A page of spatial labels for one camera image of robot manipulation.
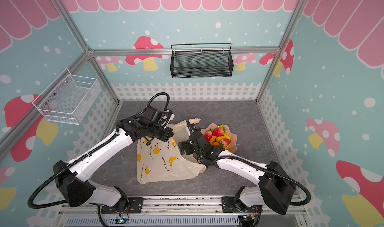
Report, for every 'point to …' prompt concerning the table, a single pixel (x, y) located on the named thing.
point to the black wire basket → (201, 60)
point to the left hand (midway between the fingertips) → (171, 136)
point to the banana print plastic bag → (161, 161)
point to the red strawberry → (218, 131)
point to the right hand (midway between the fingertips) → (184, 142)
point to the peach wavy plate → (233, 138)
